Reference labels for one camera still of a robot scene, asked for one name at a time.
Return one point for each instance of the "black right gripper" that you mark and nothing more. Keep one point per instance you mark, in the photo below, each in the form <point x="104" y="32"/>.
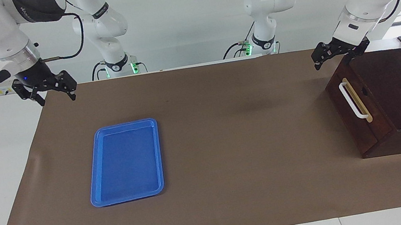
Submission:
<point x="38" y="75"/>

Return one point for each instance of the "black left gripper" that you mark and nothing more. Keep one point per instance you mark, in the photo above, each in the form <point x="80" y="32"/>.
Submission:
<point x="341" y="46"/>

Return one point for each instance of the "green lit base connector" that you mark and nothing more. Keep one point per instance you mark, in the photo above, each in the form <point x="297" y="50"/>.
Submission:
<point x="134" y="67"/>
<point x="248" y="47"/>

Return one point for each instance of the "blue plastic tray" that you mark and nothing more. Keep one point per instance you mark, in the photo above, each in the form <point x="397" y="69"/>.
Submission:
<point x="124" y="163"/>

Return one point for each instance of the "brown table mat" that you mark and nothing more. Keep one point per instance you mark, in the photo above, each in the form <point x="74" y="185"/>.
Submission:
<point x="232" y="163"/>

